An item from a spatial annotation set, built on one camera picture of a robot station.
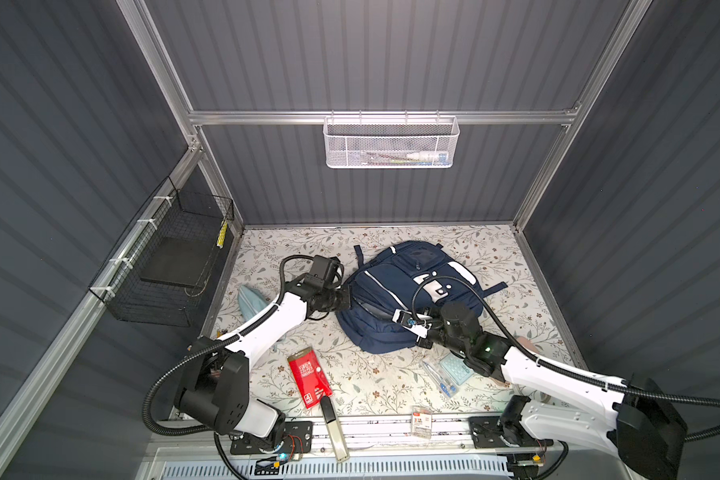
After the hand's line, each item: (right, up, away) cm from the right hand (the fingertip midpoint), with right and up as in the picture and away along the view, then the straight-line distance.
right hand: (407, 313), depth 79 cm
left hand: (-16, +3, +8) cm, 18 cm away
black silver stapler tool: (-17, -29, -9) cm, 35 cm away
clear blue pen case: (+10, -20, +2) cm, 23 cm away
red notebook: (-27, -19, +5) cm, 34 cm away
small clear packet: (+3, -26, -5) cm, 27 cm away
